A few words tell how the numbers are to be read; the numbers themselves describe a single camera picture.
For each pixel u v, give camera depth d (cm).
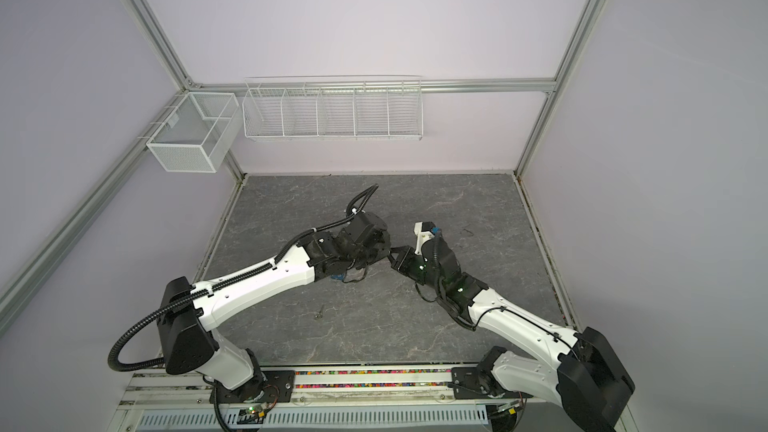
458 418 71
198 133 97
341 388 75
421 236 73
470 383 74
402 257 68
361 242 58
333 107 99
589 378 40
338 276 55
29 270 53
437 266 57
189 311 46
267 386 73
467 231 104
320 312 87
